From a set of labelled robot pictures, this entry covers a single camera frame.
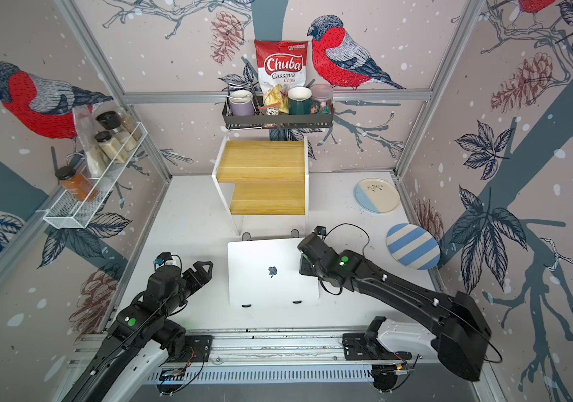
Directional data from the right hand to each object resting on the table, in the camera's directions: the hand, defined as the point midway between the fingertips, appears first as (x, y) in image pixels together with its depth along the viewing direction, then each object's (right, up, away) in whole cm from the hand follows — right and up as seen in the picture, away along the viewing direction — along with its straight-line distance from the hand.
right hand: (304, 260), depth 80 cm
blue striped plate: (+44, +1, +16) cm, 46 cm away
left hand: (-30, -1, -2) cm, 30 cm away
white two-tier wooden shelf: (-13, +26, -4) cm, 29 cm away
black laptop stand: (-20, +7, +5) cm, 22 cm away
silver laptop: (-12, -4, +2) cm, 13 cm away
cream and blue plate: (+36, +21, +34) cm, 54 cm away
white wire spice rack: (-66, +19, -11) cm, 70 cm away
